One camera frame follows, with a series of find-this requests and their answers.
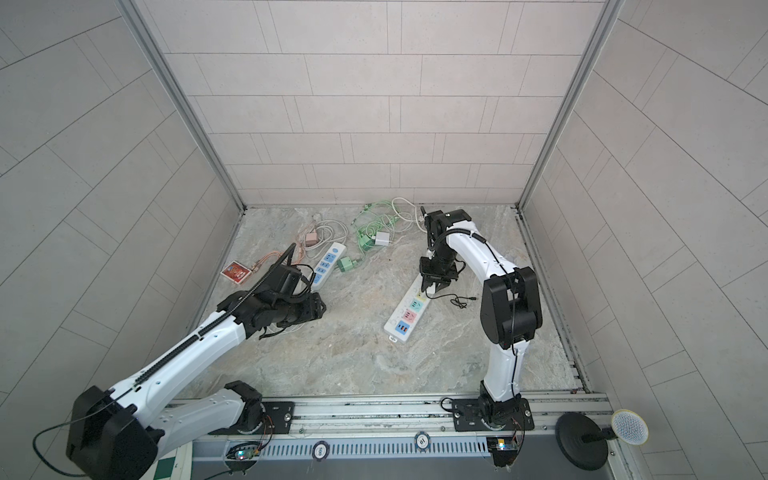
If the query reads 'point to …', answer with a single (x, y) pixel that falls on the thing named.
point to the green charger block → (346, 264)
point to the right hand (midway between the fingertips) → (427, 285)
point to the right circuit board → (504, 449)
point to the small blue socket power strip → (328, 265)
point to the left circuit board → (244, 451)
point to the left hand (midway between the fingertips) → (325, 307)
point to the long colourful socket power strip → (407, 314)
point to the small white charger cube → (382, 238)
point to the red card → (236, 272)
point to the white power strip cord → (415, 207)
